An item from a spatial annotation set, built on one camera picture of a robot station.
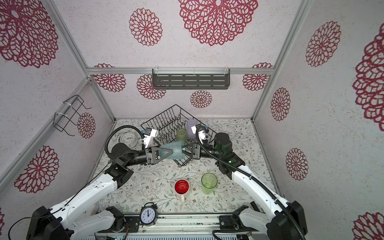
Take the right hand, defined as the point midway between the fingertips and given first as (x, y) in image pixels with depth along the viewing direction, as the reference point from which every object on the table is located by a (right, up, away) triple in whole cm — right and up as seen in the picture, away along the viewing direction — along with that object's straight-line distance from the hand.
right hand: (179, 148), depth 63 cm
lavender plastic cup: (+5, +13, +35) cm, 38 cm away
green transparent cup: (-2, +6, +36) cm, 37 cm away
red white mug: (0, -24, +22) cm, 32 cm away
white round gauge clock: (-36, +2, +40) cm, 54 cm away
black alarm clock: (-16, -34, +11) cm, 39 cm away
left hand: (-2, -2, -2) cm, 4 cm away
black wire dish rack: (-7, +13, +50) cm, 52 cm away
